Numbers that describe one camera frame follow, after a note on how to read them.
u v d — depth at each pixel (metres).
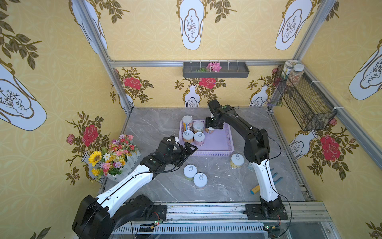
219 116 0.74
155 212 0.73
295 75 0.80
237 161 0.87
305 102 0.84
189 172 0.82
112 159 0.75
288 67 0.86
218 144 0.98
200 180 0.80
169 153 0.62
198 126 1.00
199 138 0.97
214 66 0.88
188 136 0.98
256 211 0.73
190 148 0.69
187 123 0.95
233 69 0.93
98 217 0.38
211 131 1.00
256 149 0.59
